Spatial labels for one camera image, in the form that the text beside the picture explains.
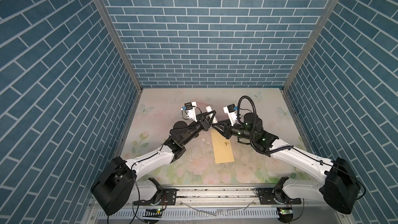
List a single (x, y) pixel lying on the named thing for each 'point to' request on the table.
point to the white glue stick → (208, 109)
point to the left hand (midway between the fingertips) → (215, 114)
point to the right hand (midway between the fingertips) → (212, 122)
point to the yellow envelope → (222, 148)
